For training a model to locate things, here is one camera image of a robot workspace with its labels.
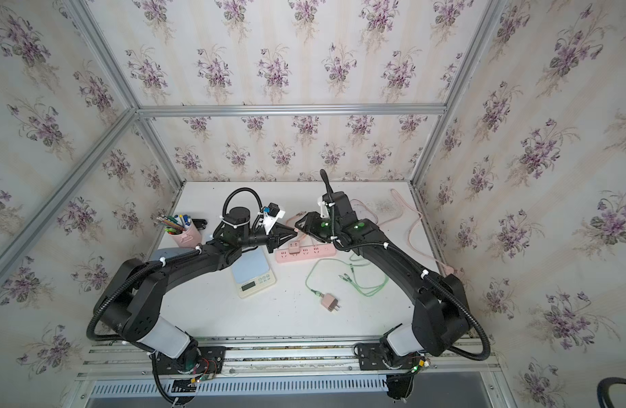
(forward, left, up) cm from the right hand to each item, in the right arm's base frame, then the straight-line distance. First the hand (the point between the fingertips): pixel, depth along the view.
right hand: (302, 227), depth 79 cm
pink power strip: (+1, 0, -18) cm, 18 cm away
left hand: (0, +2, -3) cm, 4 cm away
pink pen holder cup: (+3, +43, -12) cm, 45 cm away
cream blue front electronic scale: (-7, +19, -18) cm, 27 cm away
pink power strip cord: (+17, -46, -21) cm, 53 cm away
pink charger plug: (+1, +4, -14) cm, 15 cm away
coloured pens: (+8, +49, -10) cm, 50 cm away
